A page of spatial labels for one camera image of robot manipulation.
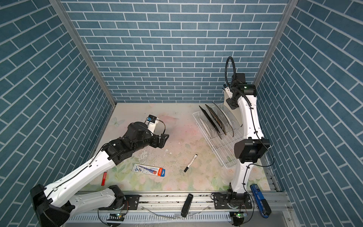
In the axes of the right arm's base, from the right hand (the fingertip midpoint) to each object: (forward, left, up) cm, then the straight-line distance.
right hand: (236, 99), depth 82 cm
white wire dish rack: (-18, +4, -28) cm, 33 cm away
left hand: (-23, +40, -5) cm, 47 cm away
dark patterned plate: (-10, +14, -9) cm, 20 cm away
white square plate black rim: (+5, -4, -17) cm, 18 cm away
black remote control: (-51, +25, -29) cm, 64 cm away
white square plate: (-7, +7, -10) cm, 14 cm away
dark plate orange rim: (-8, +11, -9) cm, 16 cm away
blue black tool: (-49, -14, -28) cm, 58 cm away
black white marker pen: (-29, +26, -29) cm, 48 cm away
